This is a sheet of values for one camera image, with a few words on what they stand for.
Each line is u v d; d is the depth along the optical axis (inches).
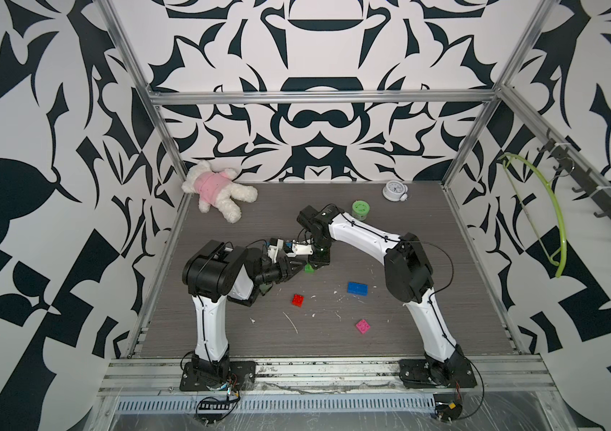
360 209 41.5
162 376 29.9
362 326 31.9
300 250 33.1
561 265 26.2
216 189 41.3
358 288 35.1
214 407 28.6
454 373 25.2
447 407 27.7
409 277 22.4
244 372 29.3
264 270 32.8
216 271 21.2
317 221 27.7
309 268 36.0
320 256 32.5
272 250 35.8
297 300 34.1
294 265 34.3
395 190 45.1
